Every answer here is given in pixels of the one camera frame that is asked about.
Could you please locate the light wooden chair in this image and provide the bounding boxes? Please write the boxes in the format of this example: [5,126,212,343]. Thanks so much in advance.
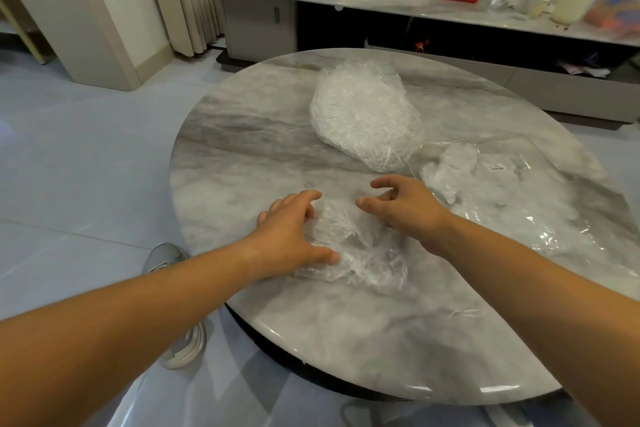
[0,0,46,65]

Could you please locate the black table base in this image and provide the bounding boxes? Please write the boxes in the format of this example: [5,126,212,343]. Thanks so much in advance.
[225,306,571,403]

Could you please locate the clear bag of caps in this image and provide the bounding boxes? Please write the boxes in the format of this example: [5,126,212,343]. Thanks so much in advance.
[420,141,531,223]

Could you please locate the person's left hand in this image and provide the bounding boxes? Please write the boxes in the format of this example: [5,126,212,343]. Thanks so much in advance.
[243,189,341,283]

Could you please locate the clear plastic bag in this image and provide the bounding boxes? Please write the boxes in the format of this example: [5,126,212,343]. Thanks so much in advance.
[415,136,640,283]

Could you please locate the pile of clear plastic caps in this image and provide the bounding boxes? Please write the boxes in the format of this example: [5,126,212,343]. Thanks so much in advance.
[309,59,425,173]

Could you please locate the single clear plastic cap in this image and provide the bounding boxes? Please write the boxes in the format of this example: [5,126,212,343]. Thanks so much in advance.
[298,196,411,293]

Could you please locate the grey sneaker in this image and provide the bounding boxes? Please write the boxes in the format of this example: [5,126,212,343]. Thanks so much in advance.
[140,242,208,370]

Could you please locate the clear container colourful contents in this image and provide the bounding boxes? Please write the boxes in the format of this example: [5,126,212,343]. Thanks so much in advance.
[585,0,640,37]

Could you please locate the person's right hand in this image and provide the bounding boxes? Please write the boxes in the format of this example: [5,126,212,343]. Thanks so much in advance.
[356,174,456,255]

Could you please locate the long grey low cabinet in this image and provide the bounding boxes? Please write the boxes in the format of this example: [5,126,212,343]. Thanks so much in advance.
[207,0,640,127]

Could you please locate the person's left forearm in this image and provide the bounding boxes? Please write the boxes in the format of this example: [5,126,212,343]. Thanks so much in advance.
[0,242,266,427]

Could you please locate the person's right forearm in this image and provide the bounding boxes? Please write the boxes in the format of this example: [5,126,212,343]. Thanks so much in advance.
[425,216,640,427]

